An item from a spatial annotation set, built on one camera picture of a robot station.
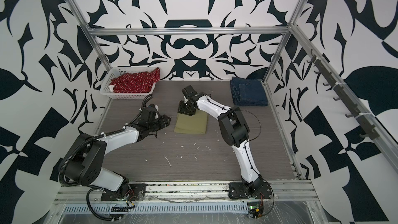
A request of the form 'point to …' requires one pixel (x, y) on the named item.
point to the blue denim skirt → (248, 92)
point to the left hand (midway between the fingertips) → (169, 117)
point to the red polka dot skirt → (141, 82)
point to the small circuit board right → (253, 208)
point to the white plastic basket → (113, 72)
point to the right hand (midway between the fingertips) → (179, 110)
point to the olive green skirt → (195, 124)
